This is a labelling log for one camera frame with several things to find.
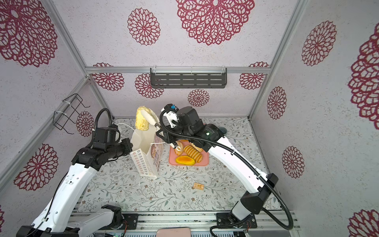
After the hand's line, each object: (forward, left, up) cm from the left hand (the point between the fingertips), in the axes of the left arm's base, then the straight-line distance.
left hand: (132, 147), depth 75 cm
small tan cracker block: (-12, -34, -23) cm, 43 cm away
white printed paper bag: (-4, -9, +3) cm, 10 cm away
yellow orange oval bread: (+3, -26, -19) cm, 33 cm away
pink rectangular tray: (+9, -27, -22) cm, 36 cm away
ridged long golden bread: (+7, -34, -20) cm, 40 cm away
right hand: (-1, -16, +14) cm, 21 cm away
